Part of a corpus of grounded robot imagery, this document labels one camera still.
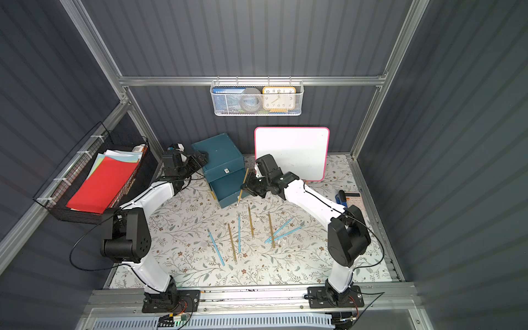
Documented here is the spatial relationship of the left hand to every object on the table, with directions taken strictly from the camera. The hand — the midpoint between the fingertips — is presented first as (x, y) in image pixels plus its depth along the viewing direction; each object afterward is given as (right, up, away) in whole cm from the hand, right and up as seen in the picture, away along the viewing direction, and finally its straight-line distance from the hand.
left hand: (199, 156), depth 92 cm
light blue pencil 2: (+18, -35, -1) cm, 40 cm away
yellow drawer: (+4, -18, +7) cm, 20 cm away
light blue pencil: (+9, -39, -5) cm, 41 cm away
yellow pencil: (+21, -11, -9) cm, 26 cm away
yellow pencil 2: (+18, -43, -9) cm, 47 cm away
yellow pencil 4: (+32, -33, -1) cm, 46 cm away
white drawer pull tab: (+13, -6, -3) cm, 15 cm away
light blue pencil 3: (+32, -36, -3) cm, 48 cm away
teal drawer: (+13, -11, -1) cm, 17 cm away
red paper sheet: (-29, -12, -18) cm, 36 cm away
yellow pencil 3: (+24, -32, +2) cm, 40 cm away
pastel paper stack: (-28, -6, -15) cm, 32 cm away
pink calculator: (+74, -20, +8) cm, 77 cm away
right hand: (+22, -12, -11) cm, 27 cm away
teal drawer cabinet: (+12, -5, -3) cm, 14 cm away
